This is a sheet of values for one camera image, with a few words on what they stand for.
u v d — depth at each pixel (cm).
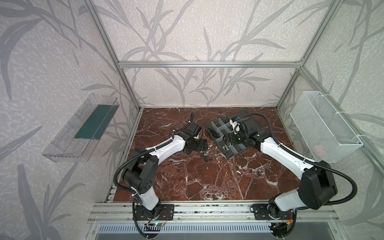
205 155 94
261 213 73
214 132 103
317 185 42
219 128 102
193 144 75
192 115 118
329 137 63
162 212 73
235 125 75
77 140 65
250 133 65
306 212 75
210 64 101
